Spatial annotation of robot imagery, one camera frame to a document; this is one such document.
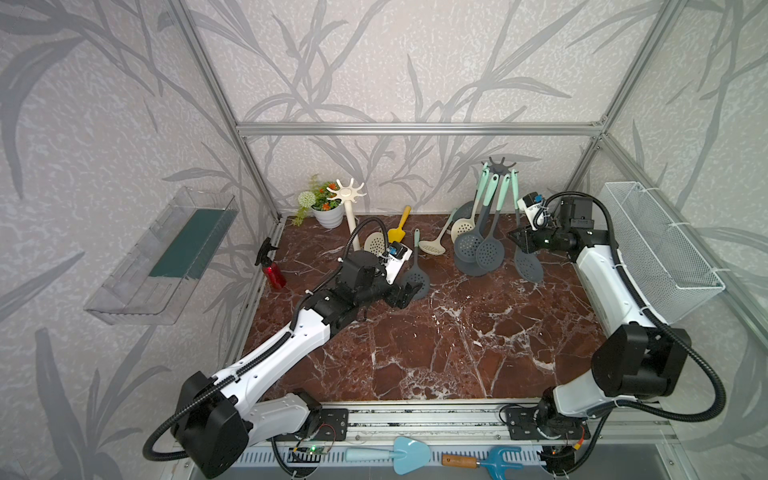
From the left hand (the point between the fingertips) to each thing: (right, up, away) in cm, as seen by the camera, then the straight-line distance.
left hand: (410, 277), depth 75 cm
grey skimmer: (+2, -2, +24) cm, 24 cm away
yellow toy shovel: (-5, +11, +37) cm, 39 cm away
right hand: (+29, +12, +9) cm, 33 cm away
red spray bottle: (-44, 0, +19) cm, 48 cm away
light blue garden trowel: (-1, -41, -5) cm, 42 cm away
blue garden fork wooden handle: (+19, -42, -7) cm, 46 cm away
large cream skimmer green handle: (+19, +14, +22) cm, 32 cm away
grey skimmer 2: (+25, +4, +16) cm, 30 cm away
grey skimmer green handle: (+19, +8, +20) cm, 28 cm away
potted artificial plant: (-31, +19, +34) cm, 49 cm away
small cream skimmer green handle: (+10, +7, +34) cm, 36 cm away
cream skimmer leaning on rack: (-12, +8, +33) cm, 36 cm away
